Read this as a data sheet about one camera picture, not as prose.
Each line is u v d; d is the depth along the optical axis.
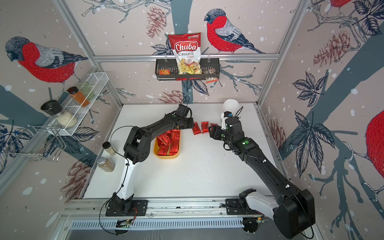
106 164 0.81
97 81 0.92
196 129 1.04
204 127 1.04
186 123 0.88
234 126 0.57
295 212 0.38
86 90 0.82
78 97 0.72
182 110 0.83
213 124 1.07
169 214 0.73
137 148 0.58
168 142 0.95
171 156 0.89
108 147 0.87
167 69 0.93
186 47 0.81
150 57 1.90
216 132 0.68
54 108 0.59
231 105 1.01
